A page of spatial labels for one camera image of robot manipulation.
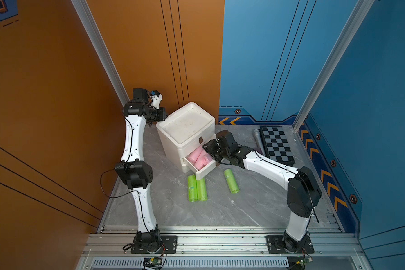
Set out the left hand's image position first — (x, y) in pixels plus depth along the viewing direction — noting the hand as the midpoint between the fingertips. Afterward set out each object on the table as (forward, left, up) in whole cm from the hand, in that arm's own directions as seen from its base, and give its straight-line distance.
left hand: (167, 112), depth 88 cm
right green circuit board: (-61, -62, -28) cm, 92 cm away
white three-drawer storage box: (-13, -9, -4) cm, 16 cm away
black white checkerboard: (-2, -65, -25) cm, 69 cm away
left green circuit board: (-62, +2, -31) cm, 70 cm away
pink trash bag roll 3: (-20, -20, -13) cm, 31 cm away
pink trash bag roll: (-17, -14, -16) cm, 28 cm away
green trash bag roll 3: (-26, -35, -25) cm, 51 cm away
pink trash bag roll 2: (-23, -17, -16) cm, 33 cm away
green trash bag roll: (-31, -14, -24) cm, 42 cm away
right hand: (-16, -19, -9) cm, 27 cm away
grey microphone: (+7, -55, -26) cm, 61 cm away
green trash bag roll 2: (-31, -19, -25) cm, 44 cm away
